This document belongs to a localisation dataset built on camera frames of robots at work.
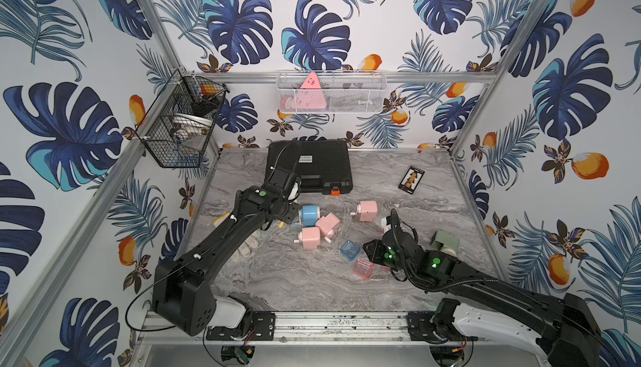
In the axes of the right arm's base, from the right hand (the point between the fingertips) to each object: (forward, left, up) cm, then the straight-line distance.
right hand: (363, 245), depth 79 cm
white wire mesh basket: (+50, +11, +24) cm, 56 cm away
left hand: (+11, +25, +6) cm, 28 cm away
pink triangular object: (+46, +18, +24) cm, 55 cm away
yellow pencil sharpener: (0, +24, +13) cm, 28 cm away
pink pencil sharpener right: (+16, -4, -4) cm, 17 cm away
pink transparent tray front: (-3, -1, -12) cm, 12 cm away
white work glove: (+3, +41, -11) cm, 43 cm away
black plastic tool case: (+40, +14, -6) cm, 43 cm away
